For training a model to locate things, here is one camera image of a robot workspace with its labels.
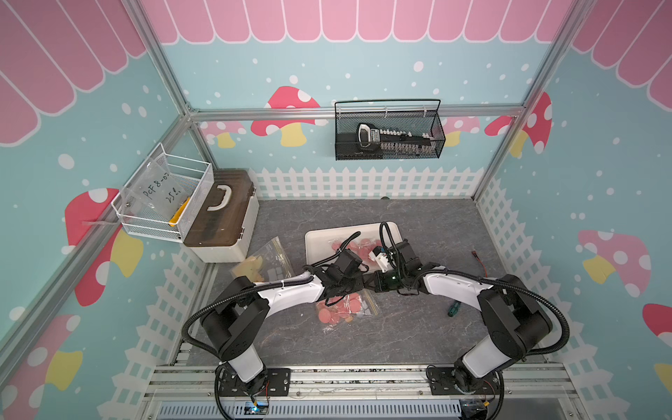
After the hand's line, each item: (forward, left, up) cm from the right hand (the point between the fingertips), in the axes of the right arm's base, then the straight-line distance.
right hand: (364, 285), depth 87 cm
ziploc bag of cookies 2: (+10, +34, -2) cm, 36 cm away
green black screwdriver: (-7, -29, -4) cm, 30 cm away
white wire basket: (+23, +53, +29) cm, 65 cm away
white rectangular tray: (+21, +16, -5) cm, 27 cm away
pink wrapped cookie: (+8, 0, +7) cm, 11 cm away
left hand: (0, +1, -1) cm, 1 cm away
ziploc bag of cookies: (-7, +7, -4) cm, 10 cm away
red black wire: (+8, -46, -7) cm, 47 cm away
